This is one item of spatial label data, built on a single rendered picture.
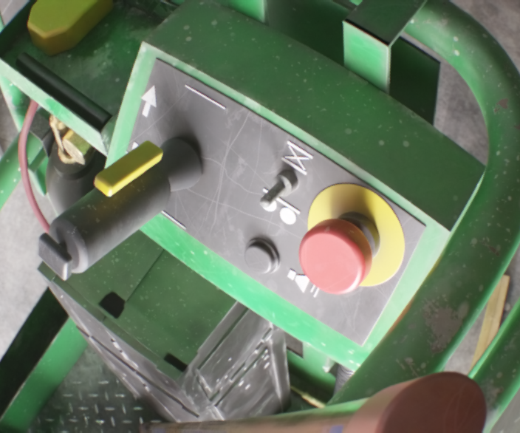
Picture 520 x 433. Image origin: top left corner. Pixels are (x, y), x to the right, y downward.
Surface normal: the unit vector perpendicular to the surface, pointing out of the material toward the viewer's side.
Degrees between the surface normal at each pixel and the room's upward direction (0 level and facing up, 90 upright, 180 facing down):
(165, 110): 58
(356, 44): 90
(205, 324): 0
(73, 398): 0
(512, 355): 9
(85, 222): 37
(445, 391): 16
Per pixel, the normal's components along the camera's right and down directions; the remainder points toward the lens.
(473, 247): -0.17, -0.48
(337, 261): -0.53, 0.41
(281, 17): -0.59, 0.74
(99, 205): 0.33, -0.71
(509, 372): 0.08, -0.32
